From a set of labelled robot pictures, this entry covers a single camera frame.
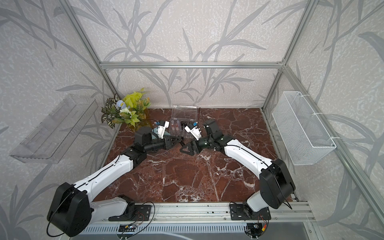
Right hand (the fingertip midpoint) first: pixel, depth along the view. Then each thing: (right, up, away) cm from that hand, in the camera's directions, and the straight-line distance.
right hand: (185, 146), depth 76 cm
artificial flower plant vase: (-35, +20, +14) cm, 43 cm away
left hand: (-3, +4, +1) cm, 5 cm away
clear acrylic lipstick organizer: (-7, +17, +39) cm, 43 cm away
